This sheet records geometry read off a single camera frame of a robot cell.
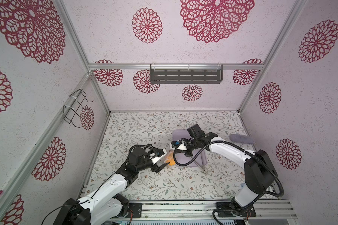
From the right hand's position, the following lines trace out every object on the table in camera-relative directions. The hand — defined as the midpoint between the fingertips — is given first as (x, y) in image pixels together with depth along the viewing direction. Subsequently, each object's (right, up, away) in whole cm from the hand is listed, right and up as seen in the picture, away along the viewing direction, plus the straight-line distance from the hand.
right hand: (175, 148), depth 84 cm
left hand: (-6, -4, -4) cm, 9 cm away
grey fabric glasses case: (+48, +4, +16) cm, 51 cm away
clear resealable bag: (-3, -1, -16) cm, 16 cm away
